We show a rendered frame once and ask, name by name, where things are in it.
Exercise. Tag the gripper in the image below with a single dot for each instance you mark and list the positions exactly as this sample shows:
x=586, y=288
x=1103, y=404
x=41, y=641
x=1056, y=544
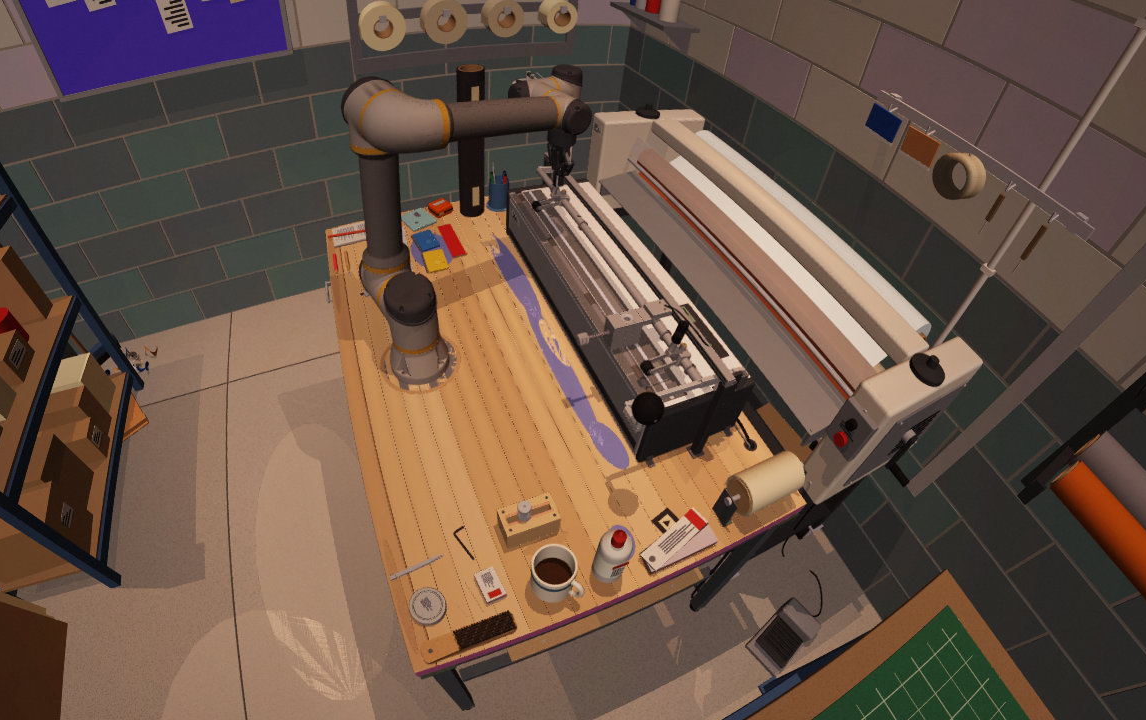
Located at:
x=562, y=142

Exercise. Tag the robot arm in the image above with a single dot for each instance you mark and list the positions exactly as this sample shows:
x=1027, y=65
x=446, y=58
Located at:
x=403, y=110

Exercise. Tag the dark grey plotter body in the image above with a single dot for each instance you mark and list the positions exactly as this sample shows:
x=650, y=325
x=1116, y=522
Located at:
x=573, y=300

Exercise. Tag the grey plotter carriage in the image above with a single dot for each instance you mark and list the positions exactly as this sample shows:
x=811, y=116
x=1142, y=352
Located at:
x=630, y=328

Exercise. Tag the black knob pinch lever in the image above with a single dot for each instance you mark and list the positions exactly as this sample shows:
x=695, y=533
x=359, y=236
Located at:
x=647, y=407

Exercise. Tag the small black ball lever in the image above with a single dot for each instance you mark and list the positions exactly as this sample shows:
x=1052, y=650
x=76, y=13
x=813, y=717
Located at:
x=747, y=438

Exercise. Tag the wooden rest block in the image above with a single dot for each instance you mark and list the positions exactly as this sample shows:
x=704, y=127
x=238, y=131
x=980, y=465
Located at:
x=531, y=524

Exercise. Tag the blue pen cup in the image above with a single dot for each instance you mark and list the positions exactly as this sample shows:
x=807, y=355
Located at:
x=498, y=192

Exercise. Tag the black cardboard tube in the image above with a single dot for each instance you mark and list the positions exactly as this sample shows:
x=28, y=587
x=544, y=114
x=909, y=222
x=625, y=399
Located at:
x=471, y=140

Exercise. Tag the orange small box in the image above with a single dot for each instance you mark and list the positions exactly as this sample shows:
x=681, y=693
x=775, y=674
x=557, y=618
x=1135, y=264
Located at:
x=439, y=207

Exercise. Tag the red swatch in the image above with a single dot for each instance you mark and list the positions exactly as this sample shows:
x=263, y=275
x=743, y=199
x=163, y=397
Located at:
x=451, y=240

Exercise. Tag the light blue swatch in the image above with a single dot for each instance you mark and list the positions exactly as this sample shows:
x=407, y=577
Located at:
x=419, y=219

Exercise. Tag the yellow swatch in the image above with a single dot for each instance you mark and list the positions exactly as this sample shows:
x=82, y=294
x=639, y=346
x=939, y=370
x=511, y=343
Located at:
x=435, y=261

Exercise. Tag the grey tape rack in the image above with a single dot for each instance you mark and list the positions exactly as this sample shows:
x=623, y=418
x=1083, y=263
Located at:
x=463, y=48

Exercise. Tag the cream tape roll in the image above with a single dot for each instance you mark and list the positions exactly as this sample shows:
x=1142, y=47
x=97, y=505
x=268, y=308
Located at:
x=382, y=25
x=444, y=18
x=503, y=15
x=559, y=14

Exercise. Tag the purple vinyl strip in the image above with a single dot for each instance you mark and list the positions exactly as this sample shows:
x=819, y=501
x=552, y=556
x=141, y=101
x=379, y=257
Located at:
x=558, y=350

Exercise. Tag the white red ruler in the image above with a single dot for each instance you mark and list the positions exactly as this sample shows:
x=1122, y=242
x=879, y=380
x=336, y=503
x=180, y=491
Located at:
x=348, y=235

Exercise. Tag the brown film roll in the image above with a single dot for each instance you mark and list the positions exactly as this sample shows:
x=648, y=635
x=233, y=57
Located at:
x=763, y=265

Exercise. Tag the white film roll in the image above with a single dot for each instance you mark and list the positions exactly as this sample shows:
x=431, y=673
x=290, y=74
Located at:
x=813, y=240

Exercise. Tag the cream paper roll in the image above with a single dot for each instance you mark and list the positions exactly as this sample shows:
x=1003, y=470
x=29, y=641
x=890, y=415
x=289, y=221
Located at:
x=771, y=482

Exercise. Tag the black hex key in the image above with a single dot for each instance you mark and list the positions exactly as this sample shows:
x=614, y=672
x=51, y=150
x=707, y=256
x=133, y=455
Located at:
x=464, y=545

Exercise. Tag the white bottle red cap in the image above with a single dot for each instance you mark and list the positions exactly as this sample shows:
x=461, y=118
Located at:
x=614, y=555

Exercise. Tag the white red swatch cards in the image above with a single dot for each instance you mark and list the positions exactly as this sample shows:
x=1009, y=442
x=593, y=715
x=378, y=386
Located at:
x=678, y=542

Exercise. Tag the white coffee mug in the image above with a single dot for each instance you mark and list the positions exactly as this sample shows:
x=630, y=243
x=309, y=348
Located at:
x=553, y=572

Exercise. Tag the beige hanging tape roll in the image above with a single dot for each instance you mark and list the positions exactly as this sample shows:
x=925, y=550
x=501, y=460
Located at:
x=959, y=175

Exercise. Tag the cream laminator machine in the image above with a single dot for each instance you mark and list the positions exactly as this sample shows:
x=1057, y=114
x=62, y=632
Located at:
x=893, y=410

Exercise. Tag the small white red box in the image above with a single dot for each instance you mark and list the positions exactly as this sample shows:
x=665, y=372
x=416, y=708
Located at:
x=490, y=584

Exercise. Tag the black laminator knob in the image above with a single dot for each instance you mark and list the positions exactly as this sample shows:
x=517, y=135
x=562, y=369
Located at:
x=927, y=368

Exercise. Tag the silver craft knife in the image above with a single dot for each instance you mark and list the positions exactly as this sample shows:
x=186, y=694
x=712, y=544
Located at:
x=415, y=569

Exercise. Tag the purple notice board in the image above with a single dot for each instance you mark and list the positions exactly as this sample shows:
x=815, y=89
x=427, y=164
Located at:
x=133, y=45

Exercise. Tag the round grey tin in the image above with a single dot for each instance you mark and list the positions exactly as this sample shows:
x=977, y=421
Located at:
x=427, y=605

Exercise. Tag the small white grey object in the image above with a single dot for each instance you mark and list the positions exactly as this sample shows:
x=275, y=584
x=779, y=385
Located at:
x=141, y=358

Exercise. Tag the wooden bristle brush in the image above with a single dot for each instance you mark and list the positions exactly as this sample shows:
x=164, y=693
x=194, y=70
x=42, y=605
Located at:
x=470, y=635

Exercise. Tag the grey metal pipe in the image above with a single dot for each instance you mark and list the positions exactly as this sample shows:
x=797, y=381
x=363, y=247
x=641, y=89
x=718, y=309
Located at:
x=1063, y=150

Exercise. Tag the grey foot pedal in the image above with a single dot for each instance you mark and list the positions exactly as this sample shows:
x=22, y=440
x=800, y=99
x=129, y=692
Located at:
x=783, y=635

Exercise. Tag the grey metal straightedge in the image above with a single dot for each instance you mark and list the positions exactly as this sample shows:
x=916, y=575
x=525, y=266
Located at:
x=1043, y=370

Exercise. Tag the wooden side table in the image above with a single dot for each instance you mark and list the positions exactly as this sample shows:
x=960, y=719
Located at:
x=868, y=640

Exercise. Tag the red cylinder tin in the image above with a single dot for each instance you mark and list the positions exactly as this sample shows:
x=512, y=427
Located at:
x=1, y=322

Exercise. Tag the blue shelf unit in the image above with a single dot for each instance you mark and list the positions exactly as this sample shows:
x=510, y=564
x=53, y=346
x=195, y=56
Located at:
x=23, y=400

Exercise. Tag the black roll rack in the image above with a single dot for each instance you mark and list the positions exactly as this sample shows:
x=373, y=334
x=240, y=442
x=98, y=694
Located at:
x=1133, y=400

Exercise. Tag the green cutting mat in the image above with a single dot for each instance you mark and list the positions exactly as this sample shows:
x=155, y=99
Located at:
x=933, y=672

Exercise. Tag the orange vinyl roll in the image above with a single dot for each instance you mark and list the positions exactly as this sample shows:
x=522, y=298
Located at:
x=1133, y=560

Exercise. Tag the grey wall shelf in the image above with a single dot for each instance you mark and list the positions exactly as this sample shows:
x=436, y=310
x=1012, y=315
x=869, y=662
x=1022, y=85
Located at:
x=653, y=20

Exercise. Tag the blue wall swatch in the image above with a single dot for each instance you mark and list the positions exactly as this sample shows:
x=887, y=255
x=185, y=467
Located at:
x=883, y=122

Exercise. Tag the brown wall swatch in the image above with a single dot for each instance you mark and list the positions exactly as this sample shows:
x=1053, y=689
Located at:
x=920, y=146

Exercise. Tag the white wall rail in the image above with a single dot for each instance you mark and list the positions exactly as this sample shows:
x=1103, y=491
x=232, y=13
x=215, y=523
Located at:
x=1013, y=165

